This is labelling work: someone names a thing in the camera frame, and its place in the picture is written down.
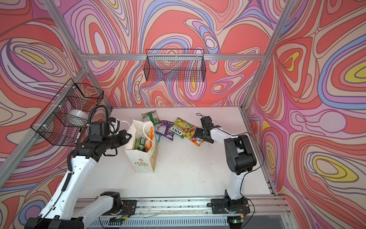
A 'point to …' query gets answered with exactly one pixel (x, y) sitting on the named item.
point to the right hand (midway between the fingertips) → (202, 139)
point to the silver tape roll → (79, 113)
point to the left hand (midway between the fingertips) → (133, 135)
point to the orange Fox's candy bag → (197, 141)
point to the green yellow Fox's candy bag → (180, 127)
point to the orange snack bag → (149, 140)
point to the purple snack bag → (163, 130)
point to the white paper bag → (141, 161)
